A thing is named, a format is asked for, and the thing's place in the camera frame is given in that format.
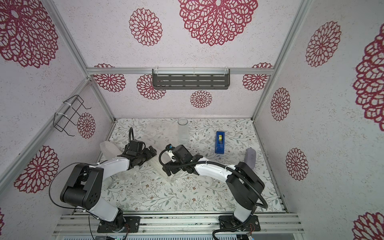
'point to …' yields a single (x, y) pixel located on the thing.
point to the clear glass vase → (183, 131)
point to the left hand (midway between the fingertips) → (152, 154)
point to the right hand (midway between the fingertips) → (168, 162)
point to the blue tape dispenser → (219, 145)
